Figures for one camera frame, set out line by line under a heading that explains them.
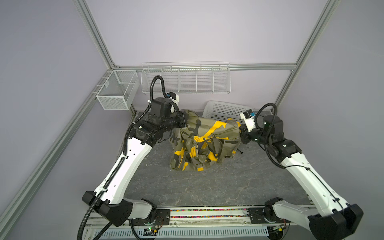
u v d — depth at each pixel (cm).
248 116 61
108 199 38
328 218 37
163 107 48
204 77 99
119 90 102
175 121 56
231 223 73
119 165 40
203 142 73
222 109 116
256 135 62
